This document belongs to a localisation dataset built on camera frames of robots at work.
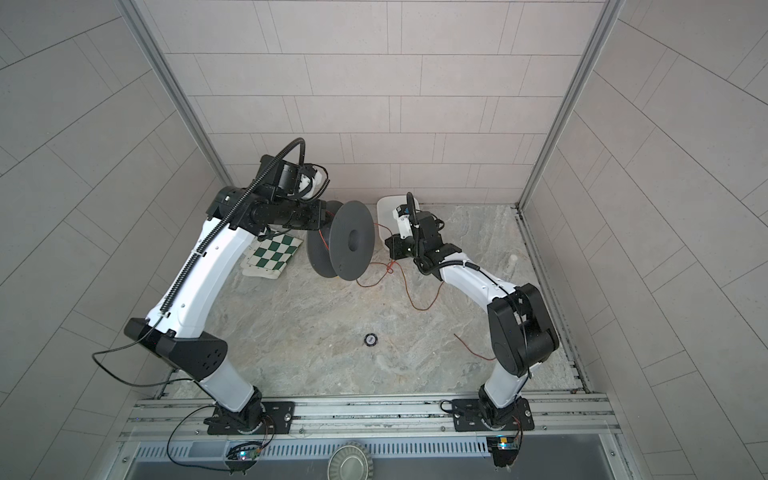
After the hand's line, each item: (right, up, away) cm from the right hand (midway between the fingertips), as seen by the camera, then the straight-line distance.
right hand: (386, 240), depth 87 cm
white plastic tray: (0, +5, -8) cm, 10 cm away
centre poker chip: (-4, -28, -3) cm, 29 cm away
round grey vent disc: (-7, -48, -21) cm, 53 cm away
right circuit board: (+28, -46, -18) cm, 57 cm away
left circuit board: (-30, -46, -23) cm, 59 cm away
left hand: (-11, +7, -17) cm, 21 cm away
